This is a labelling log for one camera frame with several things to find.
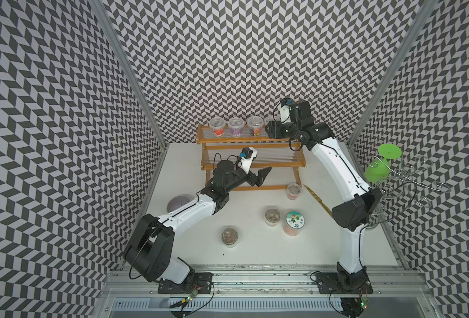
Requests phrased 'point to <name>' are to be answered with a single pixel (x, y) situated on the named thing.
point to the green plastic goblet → (377, 170)
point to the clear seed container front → (229, 237)
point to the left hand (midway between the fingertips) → (263, 163)
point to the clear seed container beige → (272, 216)
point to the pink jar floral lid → (293, 223)
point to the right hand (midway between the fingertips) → (273, 129)
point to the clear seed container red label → (217, 125)
